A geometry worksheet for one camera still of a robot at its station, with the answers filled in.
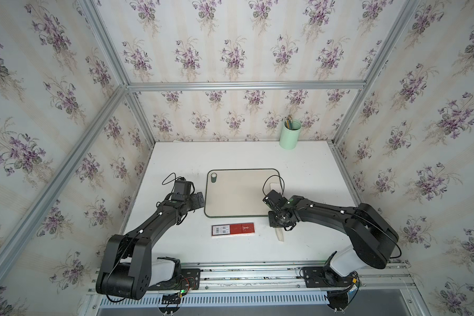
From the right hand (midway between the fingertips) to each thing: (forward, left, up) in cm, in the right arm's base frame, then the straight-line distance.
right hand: (275, 222), depth 88 cm
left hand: (+8, +37, +5) cm, 38 cm away
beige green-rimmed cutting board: (+15, +17, 0) cm, 23 cm away
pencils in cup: (+53, -10, +15) cm, 56 cm away
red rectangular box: (-5, +25, +2) cm, 25 cm away
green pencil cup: (+47, -11, +8) cm, 49 cm away
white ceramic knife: (-4, -1, +2) cm, 5 cm away
